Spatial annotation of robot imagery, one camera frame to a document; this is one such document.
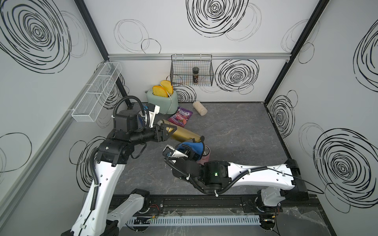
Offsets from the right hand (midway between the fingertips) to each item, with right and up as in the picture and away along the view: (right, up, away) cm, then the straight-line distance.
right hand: (181, 148), depth 64 cm
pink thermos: (+11, -7, +9) cm, 16 cm away
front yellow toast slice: (-17, +31, +36) cm, 50 cm away
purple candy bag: (-3, +13, +43) cm, 45 cm away
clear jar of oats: (+12, +18, +45) cm, 50 cm away
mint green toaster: (-12, +22, +38) cm, 46 cm away
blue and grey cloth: (+7, 0, 0) cm, 7 cm away
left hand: (-4, +9, -3) cm, 10 cm away
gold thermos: (+1, +6, -1) cm, 6 cm away
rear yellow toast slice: (-12, +36, +38) cm, 54 cm away
